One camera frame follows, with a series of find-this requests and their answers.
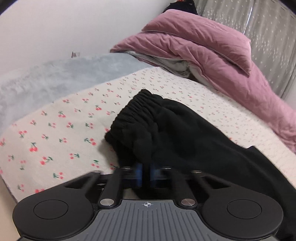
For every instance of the pink pillow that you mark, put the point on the pink pillow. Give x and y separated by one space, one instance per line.
203 34

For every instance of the black pants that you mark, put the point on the black pants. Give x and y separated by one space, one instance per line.
185 129

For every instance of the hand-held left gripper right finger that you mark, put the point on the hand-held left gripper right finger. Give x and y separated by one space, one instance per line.
153 174

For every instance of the pink duvet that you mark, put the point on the pink duvet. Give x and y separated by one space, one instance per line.
231 76

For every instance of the cherry print blanket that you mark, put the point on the cherry print blanket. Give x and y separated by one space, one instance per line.
76 129

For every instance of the dark cloth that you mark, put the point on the dark cloth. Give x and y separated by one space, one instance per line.
182 5

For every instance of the grey fleece bed sheet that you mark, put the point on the grey fleece bed sheet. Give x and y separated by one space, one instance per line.
57 76

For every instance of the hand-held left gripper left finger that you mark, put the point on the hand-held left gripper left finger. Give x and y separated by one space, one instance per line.
138 174

